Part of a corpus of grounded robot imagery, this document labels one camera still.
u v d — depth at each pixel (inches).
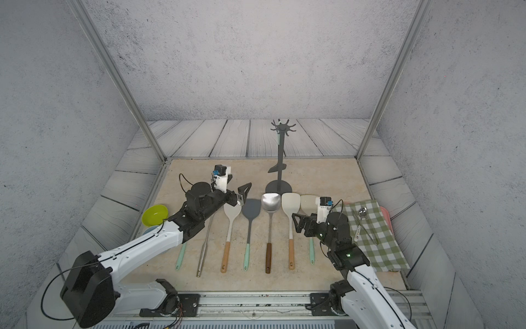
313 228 27.0
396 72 33.5
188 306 28.7
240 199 27.5
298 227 27.6
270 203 39.1
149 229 32.5
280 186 41.1
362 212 37.8
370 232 35.2
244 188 28.4
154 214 38.0
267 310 28.6
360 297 19.5
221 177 25.5
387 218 37.0
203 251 33.4
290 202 39.0
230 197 27.0
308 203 41.2
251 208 37.8
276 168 37.1
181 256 33.3
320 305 27.9
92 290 15.6
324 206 27.0
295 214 29.4
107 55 31.9
